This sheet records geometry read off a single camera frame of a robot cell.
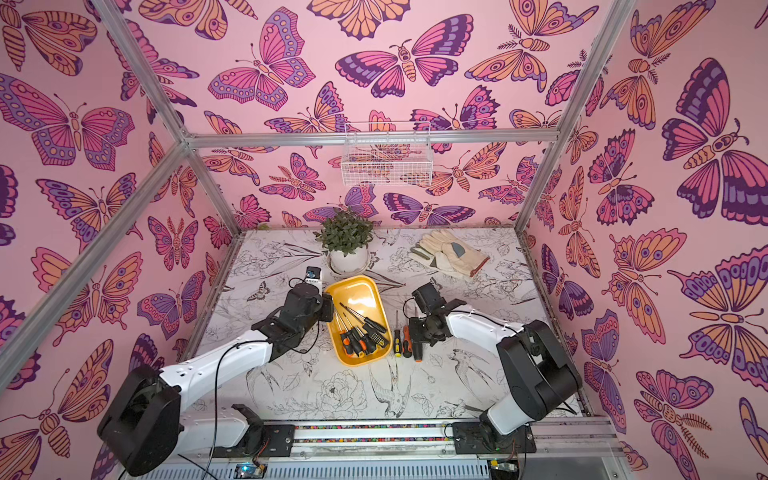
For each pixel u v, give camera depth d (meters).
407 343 0.88
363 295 0.92
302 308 0.65
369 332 0.87
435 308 0.71
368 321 0.88
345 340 0.87
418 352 0.86
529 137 0.92
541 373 0.46
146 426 0.41
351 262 1.09
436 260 1.09
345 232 0.92
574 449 0.73
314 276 0.74
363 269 1.07
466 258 1.09
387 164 1.06
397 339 0.88
